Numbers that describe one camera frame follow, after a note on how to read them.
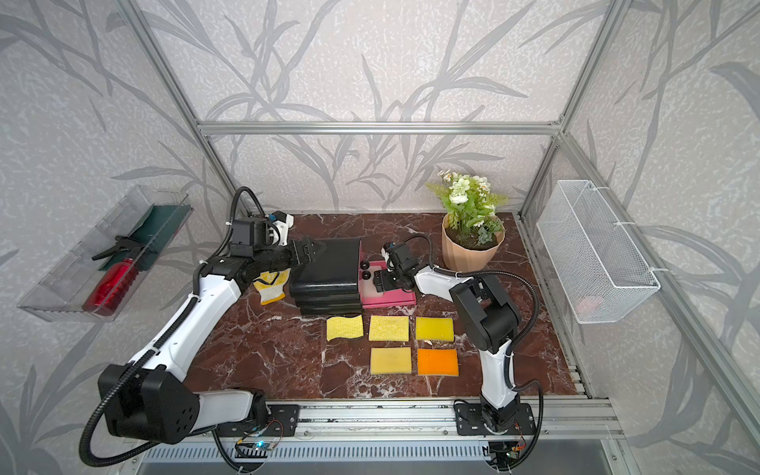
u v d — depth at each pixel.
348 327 0.89
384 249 0.92
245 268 0.56
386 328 0.89
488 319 0.51
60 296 0.58
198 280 0.52
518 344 0.53
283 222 0.73
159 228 0.68
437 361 0.82
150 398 0.39
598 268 0.62
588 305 0.71
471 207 0.85
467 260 0.92
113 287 0.58
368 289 0.92
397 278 0.76
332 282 0.79
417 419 0.75
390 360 0.83
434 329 0.90
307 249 0.71
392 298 0.93
